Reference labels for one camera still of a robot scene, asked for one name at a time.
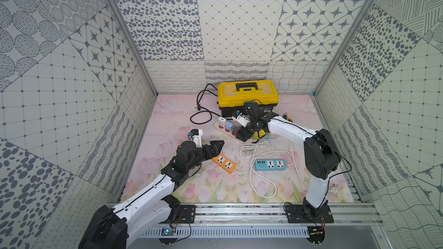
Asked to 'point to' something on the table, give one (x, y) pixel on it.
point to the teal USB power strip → (269, 165)
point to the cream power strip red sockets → (232, 132)
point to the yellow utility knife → (289, 119)
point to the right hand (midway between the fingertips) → (243, 132)
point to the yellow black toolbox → (232, 95)
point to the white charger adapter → (221, 122)
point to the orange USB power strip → (224, 162)
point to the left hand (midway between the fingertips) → (219, 141)
